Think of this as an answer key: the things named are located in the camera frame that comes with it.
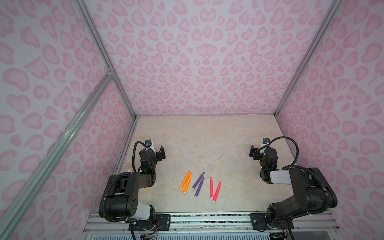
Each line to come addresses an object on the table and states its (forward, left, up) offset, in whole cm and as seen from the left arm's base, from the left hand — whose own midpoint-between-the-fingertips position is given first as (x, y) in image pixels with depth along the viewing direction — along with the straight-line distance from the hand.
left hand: (155, 145), depth 92 cm
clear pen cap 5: (-10, -35, -10) cm, 38 cm away
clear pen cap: (-3, -31, -10) cm, 32 cm away
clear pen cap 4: (-9, -33, -9) cm, 35 cm away
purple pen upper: (-19, -26, -8) cm, 33 cm away
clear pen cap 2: (-6, -29, -10) cm, 31 cm away
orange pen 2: (-20, -20, -9) cm, 30 cm away
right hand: (+1, -65, -1) cm, 65 cm away
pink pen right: (-27, -35, -8) cm, 45 cm away
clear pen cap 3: (-3, -40, -9) cm, 41 cm away
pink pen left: (-23, -34, -9) cm, 42 cm away
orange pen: (-18, -18, -8) cm, 27 cm away
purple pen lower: (-23, -27, -9) cm, 36 cm away
